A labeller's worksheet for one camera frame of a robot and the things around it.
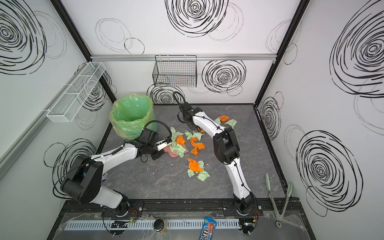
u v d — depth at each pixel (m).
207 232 0.67
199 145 0.96
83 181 0.43
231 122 1.08
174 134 1.04
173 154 0.90
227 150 0.58
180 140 0.98
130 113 0.96
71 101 0.75
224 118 1.09
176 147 0.92
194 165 0.87
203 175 0.84
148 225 0.70
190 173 0.85
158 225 0.62
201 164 0.88
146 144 0.71
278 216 0.71
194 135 0.99
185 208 0.75
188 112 0.72
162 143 0.79
